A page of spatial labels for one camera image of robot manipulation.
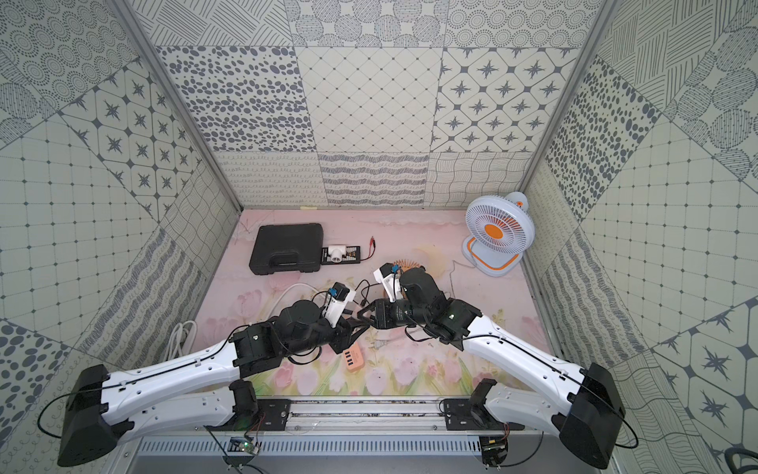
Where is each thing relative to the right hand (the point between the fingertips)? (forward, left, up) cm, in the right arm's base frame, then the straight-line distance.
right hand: (363, 318), depth 70 cm
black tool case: (+31, +30, -13) cm, 46 cm away
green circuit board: (-25, +27, -20) cm, 42 cm away
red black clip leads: (+36, +1, -18) cm, 41 cm away
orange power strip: (-4, +4, -17) cm, 18 cm away
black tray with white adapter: (+30, +12, -15) cm, 36 cm away
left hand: (+1, 0, +1) cm, 2 cm away
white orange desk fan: (+28, -39, +1) cm, 48 cm away
